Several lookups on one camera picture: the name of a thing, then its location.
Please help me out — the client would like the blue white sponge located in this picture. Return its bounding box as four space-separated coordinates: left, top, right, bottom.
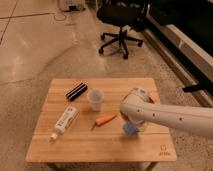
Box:
123 122 139 137

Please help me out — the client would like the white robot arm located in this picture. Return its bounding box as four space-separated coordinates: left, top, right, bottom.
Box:
120 86 213 139

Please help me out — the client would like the translucent plastic cup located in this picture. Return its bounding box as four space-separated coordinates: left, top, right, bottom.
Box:
87 89 104 111

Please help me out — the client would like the orange ceramic bowl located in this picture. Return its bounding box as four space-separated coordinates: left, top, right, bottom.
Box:
120 94 154 125

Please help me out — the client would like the black rectangular box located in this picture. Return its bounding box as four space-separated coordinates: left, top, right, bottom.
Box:
66 83 88 101

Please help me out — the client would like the orange toy carrot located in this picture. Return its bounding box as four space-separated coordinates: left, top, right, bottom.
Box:
92 114 116 129

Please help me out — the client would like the wooden table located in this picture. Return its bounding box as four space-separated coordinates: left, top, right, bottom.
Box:
26 78 177 164

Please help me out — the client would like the white toothpaste tube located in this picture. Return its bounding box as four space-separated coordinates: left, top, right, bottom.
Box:
50 106 77 140

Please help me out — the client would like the black office chair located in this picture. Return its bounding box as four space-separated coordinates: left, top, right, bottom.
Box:
97 0 148 59

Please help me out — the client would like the white device on floor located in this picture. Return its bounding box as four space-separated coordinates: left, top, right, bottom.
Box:
59 0 85 11

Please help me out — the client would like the black floor cable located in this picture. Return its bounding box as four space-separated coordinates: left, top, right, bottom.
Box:
0 9 68 22

